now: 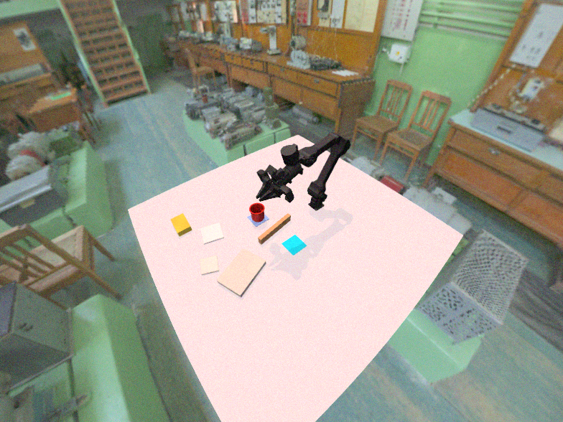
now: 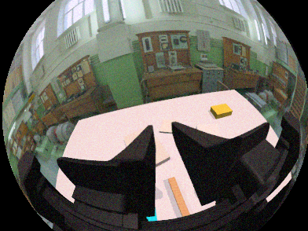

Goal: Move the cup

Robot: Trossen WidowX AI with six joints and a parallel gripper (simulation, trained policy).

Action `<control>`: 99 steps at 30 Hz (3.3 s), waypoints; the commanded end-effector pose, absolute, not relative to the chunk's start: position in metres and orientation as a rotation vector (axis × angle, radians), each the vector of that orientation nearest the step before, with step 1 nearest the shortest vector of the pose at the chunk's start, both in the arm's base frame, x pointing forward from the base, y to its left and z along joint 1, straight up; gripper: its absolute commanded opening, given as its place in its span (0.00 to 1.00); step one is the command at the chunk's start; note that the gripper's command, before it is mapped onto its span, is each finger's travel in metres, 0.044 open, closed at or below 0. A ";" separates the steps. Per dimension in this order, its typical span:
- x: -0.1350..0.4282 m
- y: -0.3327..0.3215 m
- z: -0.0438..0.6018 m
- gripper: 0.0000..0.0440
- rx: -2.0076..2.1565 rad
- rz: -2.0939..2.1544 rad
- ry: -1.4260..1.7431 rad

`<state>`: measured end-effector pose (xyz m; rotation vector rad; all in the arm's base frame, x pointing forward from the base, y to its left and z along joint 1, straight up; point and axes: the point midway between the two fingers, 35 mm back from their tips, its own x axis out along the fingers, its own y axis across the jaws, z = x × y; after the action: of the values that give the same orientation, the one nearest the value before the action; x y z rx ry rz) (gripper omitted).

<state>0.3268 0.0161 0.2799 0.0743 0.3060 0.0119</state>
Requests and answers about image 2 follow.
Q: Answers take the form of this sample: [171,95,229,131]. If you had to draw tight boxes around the tan flat bar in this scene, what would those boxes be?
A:
[169,176,189,217]

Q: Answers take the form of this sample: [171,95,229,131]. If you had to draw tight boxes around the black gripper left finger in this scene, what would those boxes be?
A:
[57,125,156,217]

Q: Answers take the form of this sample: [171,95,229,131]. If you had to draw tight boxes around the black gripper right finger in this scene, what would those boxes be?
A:
[172,121,270,207]

